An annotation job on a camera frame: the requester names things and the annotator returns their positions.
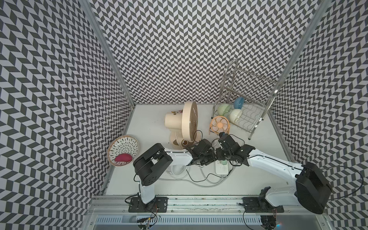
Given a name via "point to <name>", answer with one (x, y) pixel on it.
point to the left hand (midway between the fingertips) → (216, 160)
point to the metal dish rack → (246, 98)
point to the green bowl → (223, 108)
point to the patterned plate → (125, 144)
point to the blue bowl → (238, 103)
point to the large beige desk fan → (184, 126)
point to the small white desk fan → (178, 171)
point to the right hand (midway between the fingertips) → (217, 154)
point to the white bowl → (235, 114)
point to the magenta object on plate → (123, 157)
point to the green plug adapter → (224, 162)
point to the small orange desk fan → (219, 124)
